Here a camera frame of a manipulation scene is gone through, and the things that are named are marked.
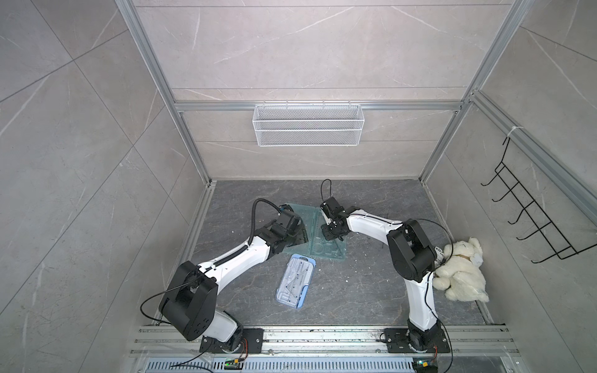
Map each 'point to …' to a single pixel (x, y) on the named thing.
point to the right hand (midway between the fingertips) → (330, 232)
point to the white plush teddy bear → (460, 275)
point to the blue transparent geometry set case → (294, 284)
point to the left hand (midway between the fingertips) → (302, 230)
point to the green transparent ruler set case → (317, 244)
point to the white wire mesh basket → (306, 125)
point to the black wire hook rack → (563, 249)
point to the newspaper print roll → (439, 254)
